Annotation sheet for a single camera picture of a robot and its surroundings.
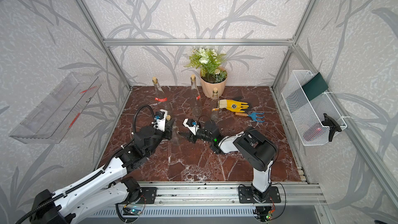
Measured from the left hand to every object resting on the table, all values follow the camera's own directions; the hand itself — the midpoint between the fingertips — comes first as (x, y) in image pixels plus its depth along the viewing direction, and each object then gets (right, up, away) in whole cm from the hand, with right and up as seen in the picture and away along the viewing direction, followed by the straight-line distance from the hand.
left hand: (172, 119), depth 75 cm
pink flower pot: (+17, +18, +27) cm, 37 cm away
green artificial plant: (+18, +34, +20) cm, 43 cm away
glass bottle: (+22, +5, +32) cm, 39 cm away
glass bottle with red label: (-10, +10, +14) cm, 20 cm away
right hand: (+3, -5, +8) cm, 10 cm away
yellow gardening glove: (+34, +6, +33) cm, 48 cm away
